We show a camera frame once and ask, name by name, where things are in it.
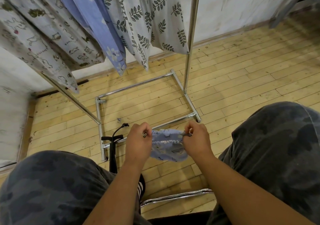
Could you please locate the person's right hand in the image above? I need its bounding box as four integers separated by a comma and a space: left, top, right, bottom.
181, 120, 215, 162

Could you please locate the person's left hand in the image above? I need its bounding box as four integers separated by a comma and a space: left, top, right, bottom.
124, 122, 153, 168

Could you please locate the blue floral bag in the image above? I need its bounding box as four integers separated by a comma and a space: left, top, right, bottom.
143, 129, 192, 162

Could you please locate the chrome clothes rack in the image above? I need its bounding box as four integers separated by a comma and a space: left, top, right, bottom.
37, 0, 202, 162

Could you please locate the person's right forearm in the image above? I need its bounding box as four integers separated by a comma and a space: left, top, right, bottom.
197, 153, 315, 225

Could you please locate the person's left forearm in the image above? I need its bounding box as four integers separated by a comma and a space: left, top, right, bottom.
84, 160, 143, 225

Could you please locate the black striped left shoe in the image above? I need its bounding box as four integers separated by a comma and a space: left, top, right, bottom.
137, 173, 146, 203

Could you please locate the black chair seat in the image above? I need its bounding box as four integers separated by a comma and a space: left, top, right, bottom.
149, 211, 213, 225

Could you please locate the black baseboard strip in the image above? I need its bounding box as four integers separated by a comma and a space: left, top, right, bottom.
36, 79, 89, 99

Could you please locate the grey metal furniture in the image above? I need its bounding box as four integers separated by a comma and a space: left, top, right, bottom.
269, 0, 320, 29

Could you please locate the chrome chair frame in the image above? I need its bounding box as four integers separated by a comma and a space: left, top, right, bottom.
140, 188, 214, 208

